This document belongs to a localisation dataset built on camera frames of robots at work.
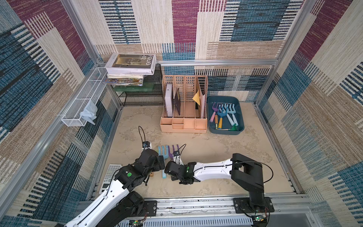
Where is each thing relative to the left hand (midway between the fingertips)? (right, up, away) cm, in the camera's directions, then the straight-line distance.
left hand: (156, 158), depth 78 cm
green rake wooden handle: (-4, -10, +5) cm, 12 cm away
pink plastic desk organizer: (+16, +34, +41) cm, 55 cm away
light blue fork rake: (+49, +22, +31) cm, 62 cm away
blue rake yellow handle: (+44, +24, +34) cm, 61 cm away
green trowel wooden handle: (+39, +19, +30) cm, 53 cm away
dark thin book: (+10, +35, +33) cm, 49 cm away
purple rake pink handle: (+8, +2, +17) cm, 19 cm away
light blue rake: (+55, +27, +37) cm, 71 cm away
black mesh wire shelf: (-12, +41, +38) cm, 57 cm away
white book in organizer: (+5, +35, +19) cm, 40 cm away
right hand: (+8, -9, +8) cm, 15 cm away
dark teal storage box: (+58, +24, +33) cm, 71 cm away
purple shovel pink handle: (+40, +30, +39) cm, 63 cm away
